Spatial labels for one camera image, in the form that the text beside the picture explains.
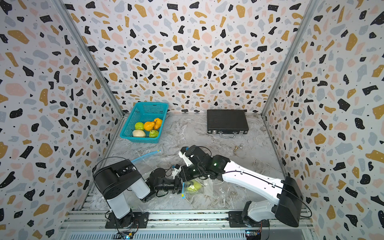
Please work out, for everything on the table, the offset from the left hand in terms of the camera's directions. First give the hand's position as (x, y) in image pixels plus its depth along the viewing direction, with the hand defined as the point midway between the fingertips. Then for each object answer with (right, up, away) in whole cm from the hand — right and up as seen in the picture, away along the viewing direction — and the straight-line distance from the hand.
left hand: (192, 187), depth 78 cm
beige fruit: (-38, +27, +23) cm, 52 cm away
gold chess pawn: (+29, +18, +23) cm, 41 cm away
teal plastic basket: (-41, +44, +43) cm, 74 cm away
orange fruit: (-33, +32, +28) cm, 54 cm away
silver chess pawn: (+32, +18, +24) cm, 44 cm away
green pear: (-39, +33, +28) cm, 59 cm away
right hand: (-6, +9, -8) cm, 13 cm away
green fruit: (+2, +2, -5) cm, 6 cm away
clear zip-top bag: (+11, -4, +3) cm, 12 cm away
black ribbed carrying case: (+24, +35, +32) cm, 53 cm away
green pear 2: (-28, +27, +23) cm, 45 cm away
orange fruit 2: (-28, +34, +31) cm, 54 cm away
